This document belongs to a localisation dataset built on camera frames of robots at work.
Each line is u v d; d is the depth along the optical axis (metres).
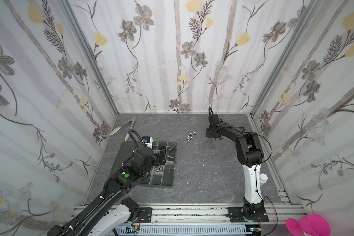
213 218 0.74
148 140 0.64
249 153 0.60
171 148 0.98
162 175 0.88
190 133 1.07
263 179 0.77
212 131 0.84
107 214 0.56
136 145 0.55
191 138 1.04
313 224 0.60
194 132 1.08
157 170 0.88
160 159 0.67
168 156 0.94
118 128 1.10
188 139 1.04
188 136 1.05
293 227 0.71
